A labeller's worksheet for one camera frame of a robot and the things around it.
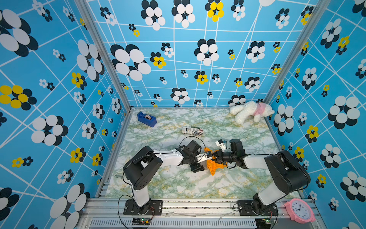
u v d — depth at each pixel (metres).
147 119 1.05
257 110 1.06
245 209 0.72
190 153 0.72
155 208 0.74
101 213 0.74
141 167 0.50
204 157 0.77
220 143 0.86
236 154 0.75
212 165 0.82
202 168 0.79
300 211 0.71
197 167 0.79
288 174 0.47
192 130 1.02
